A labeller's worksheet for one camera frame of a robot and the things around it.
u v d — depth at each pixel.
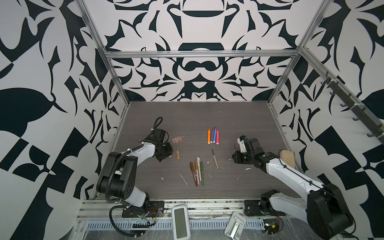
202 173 0.85
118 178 0.44
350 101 0.60
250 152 0.67
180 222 0.68
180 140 0.99
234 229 0.68
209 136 0.99
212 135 1.01
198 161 0.89
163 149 0.83
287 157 0.89
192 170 0.87
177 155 0.91
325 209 0.41
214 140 0.98
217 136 1.00
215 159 0.91
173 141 0.98
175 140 0.99
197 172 0.85
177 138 0.99
